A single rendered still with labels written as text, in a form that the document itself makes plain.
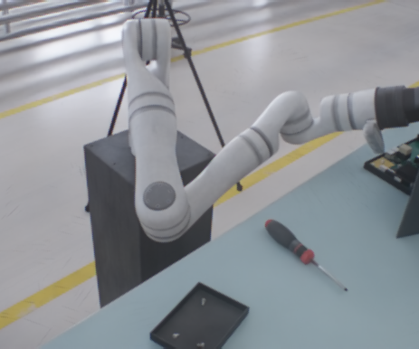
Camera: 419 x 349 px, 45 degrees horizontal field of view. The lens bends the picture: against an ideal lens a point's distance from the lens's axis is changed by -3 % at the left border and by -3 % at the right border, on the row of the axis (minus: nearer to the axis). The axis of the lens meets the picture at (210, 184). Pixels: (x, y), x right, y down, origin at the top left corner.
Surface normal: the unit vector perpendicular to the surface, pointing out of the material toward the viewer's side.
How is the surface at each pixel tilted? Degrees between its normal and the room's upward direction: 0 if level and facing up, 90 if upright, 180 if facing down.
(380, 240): 0
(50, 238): 0
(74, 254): 0
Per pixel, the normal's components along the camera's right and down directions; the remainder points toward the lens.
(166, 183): 0.12, -0.55
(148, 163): -0.26, -0.50
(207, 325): 0.06, -0.82
